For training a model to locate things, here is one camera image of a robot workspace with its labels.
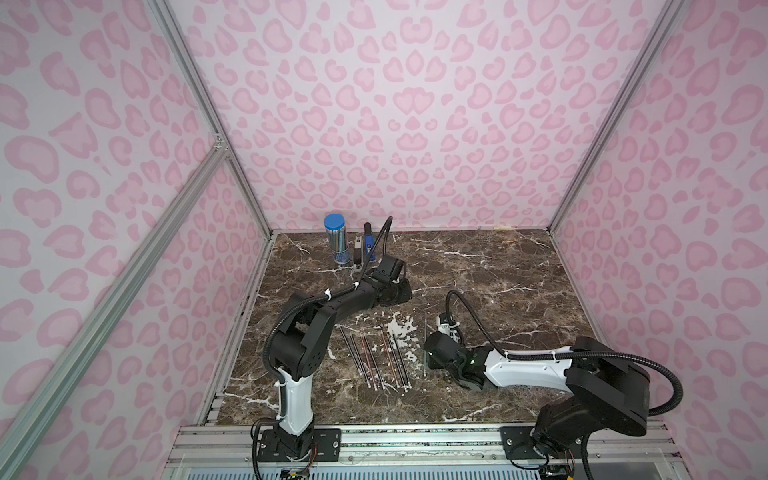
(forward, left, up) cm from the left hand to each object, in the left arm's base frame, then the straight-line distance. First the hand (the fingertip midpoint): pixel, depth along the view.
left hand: (413, 292), depth 95 cm
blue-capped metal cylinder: (+16, +25, +10) cm, 31 cm away
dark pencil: (-16, +20, -6) cm, 26 cm away
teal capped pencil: (-23, -1, +13) cm, 26 cm away
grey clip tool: (+17, +19, -1) cm, 26 cm away
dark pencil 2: (-22, +15, -6) cm, 27 cm away
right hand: (-17, -5, -5) cm, 18 cm away
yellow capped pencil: (-25, +3, -5) cm, 26 cm away
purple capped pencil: (-21, +5, -5) cm, 22 cm away
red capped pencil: (-19, +8, -6) cm, 21 cm away
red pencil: (-22, +12, -6) cm, 26 cm away
